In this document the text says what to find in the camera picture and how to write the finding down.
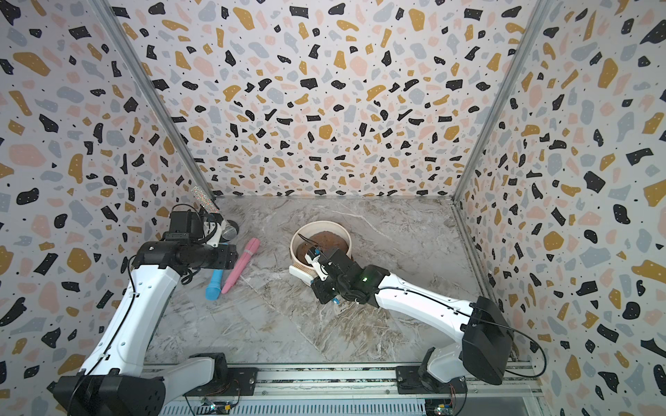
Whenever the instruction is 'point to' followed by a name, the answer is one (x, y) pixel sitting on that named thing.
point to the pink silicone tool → (250, 250)
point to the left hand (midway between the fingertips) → (226, 253)
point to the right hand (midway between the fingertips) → (314, 284)
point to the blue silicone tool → (212, 291)
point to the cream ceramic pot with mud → (326, 235)
